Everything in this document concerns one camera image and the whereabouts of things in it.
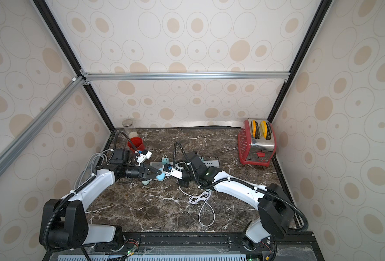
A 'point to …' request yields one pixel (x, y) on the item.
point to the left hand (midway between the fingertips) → (161, 174)
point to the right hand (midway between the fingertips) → (176, 170)
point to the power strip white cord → (89, 161)
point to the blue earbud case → (161, 176)
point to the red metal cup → (137, 142)
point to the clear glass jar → (128, 125)
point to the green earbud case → (146, 182)
